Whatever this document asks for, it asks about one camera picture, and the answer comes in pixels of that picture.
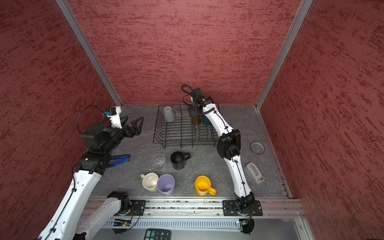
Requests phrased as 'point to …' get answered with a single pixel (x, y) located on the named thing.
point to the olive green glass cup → (196, 120)
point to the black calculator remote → (157, 234)
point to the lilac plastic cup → (166, 184)
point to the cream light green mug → (149, 181)
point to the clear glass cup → (158, 160)
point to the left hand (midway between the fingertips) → (136, 120)
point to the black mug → (178, 159)
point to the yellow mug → (203, 186)
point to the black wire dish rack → (174, 126)
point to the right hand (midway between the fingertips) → (195, 113)
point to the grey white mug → (169, 114)
